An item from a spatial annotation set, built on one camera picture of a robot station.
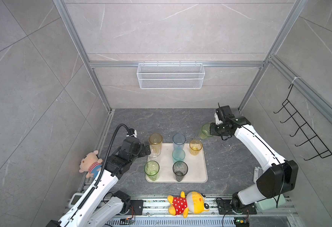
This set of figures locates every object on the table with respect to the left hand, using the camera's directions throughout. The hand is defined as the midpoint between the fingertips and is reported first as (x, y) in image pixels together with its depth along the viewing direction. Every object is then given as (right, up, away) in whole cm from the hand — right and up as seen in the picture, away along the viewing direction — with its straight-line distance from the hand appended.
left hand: (143, 143), depth 76 cm
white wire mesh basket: (+15, +45, +25) cm, 54 cm away
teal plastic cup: (+20, -10, +12) cm, 26 cm away
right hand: (+42, +6, +8) cm, 43 cm away
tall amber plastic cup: (+5, -1, +13) cm, 14 cm away
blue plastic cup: (+20, 0, +10) cm, 23 cm away
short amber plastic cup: (+32, -5, +19) cm, 38 cm away
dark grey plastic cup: (+20, -13, -5) cm, 24 cm away
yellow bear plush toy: (+27, -28, -7) cm, 40 cm away
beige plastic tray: (+32, -20, +10) cm, 39 cm away
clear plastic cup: (+6, -6, +10) cm, 13 cm away
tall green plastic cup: (+3, -17, +8) cm, 19 cm away
